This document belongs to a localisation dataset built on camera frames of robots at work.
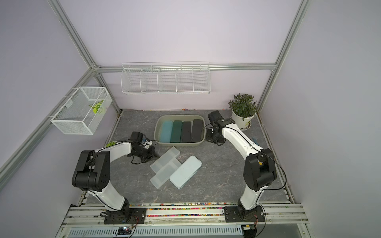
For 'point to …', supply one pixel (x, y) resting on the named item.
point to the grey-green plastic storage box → (159, 118)
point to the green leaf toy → (96, 106)
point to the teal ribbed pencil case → (166, 132)
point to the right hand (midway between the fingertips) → (210, 138)
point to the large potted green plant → (243, 108)
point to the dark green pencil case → (176, 131)
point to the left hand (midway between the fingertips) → (159, 157)
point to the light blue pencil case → (181, 176)
